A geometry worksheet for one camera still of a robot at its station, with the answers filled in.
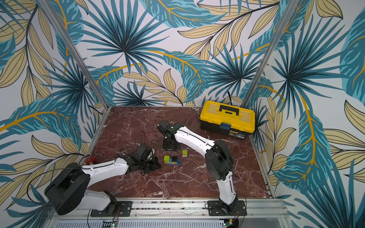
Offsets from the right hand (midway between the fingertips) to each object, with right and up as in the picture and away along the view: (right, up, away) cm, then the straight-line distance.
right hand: (168, 149), depth 86 cm
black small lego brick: (+4, -6, -1) cm, 7 cm away
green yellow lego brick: (-1, -6, -1) cm, 6 cm away
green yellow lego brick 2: (+10, -3, +4) cm, 12 cm away
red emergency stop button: (-48, -7, 0) cm, 48 cm away
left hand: (-4, -11, -2) cm, 12 cm away
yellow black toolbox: (+38, +18, +6) cm, 42 cm away
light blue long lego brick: (+1, -8, +1) cm, 8 cm away
